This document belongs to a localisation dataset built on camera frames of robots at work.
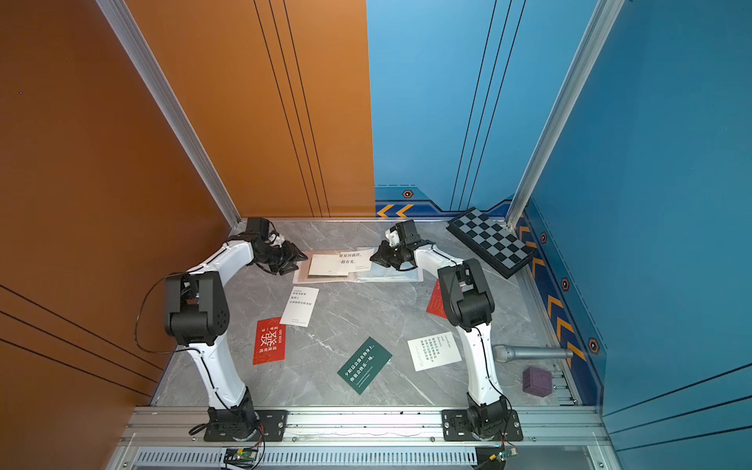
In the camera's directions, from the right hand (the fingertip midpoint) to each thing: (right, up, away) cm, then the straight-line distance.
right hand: (372, 257), depth 101 cm
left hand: (-22, +1, -2) cm, 23 cm away
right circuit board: (+33, -46, -31) cm, 65 cm away
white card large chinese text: (-8, -2, +3) cm, 9 cm away
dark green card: (-2, -31, -18) cm, 36 cm away
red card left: (-30, -25, -14) cm, 41 cm away
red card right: (+22, -15, -4) cm, 27 cm away
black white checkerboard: (+44, +6, +8) cm, 45 cm away
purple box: (+45, -32, -25) cm, 60 cm away
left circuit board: (-30, -48, -29) cm, 64 cm away
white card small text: (+19, -27, -15) cm, 36 cm away
